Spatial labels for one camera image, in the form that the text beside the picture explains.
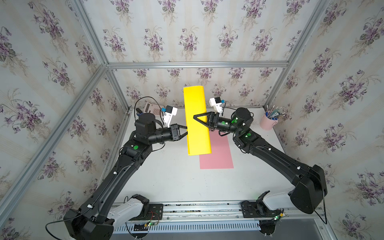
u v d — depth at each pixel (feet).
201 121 1.95
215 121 1.86
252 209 2.40
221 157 3.04
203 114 1.97
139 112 3.63
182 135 1.98
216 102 2.03
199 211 2.45
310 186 1.33
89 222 1.18
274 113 3.38
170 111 1.92
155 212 2.36
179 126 1.95
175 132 1.80
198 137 1.95
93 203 1.25
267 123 3.34
